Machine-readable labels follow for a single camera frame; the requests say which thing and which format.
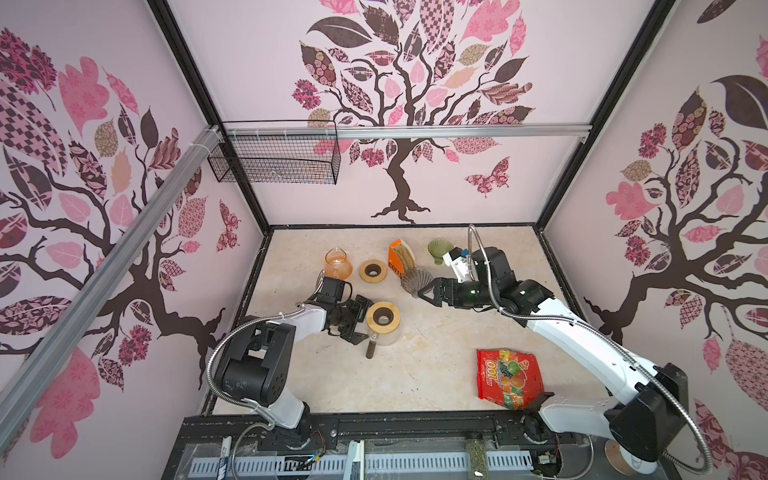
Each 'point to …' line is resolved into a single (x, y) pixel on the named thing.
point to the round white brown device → (624, 462)
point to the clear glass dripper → (414, 280)
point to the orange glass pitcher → (337, 264)
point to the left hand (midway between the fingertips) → (377, 319)
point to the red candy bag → (508, 379)
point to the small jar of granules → (477, 451)
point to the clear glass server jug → (381, 338)
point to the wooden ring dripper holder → (383, 329)
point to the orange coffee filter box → (401, 257)
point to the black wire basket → (277, 152)
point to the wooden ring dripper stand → (373, 271)
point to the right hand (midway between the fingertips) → (430, 291)
